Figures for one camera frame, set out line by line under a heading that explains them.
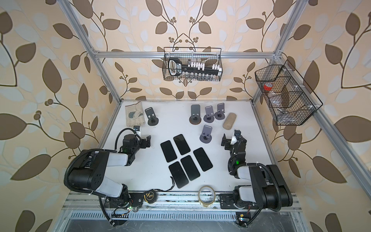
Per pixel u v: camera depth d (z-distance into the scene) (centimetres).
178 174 83
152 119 108
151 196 74
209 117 108
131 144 74
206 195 77
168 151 92
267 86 87
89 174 45
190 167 85
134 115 109
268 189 43
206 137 94
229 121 105
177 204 74
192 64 82
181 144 96
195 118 107
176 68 85
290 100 74
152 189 77
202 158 89
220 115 111
